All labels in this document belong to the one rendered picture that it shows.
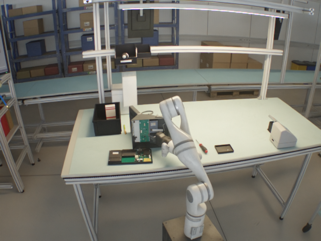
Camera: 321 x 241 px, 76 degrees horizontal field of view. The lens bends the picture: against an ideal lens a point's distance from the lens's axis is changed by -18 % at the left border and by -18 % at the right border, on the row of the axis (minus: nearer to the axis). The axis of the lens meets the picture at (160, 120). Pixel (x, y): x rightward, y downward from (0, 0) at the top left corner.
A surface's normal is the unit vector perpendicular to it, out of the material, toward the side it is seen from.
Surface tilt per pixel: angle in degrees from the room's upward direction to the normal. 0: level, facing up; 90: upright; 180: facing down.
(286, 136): 90
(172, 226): 0
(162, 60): 90
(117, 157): 0
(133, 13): 98
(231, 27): 90
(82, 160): 0
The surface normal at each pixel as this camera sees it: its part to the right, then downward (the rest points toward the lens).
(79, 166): 0.00, -0.88
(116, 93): 0.16, 0.46
